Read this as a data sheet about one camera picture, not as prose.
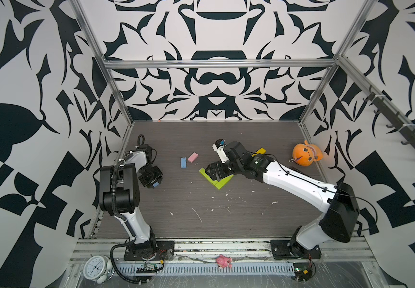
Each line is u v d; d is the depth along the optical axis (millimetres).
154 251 676
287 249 739
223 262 700
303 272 710
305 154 939
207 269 868
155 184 875
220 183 921
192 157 1017
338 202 444
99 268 673
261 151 1051
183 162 996
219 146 701
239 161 591
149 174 804
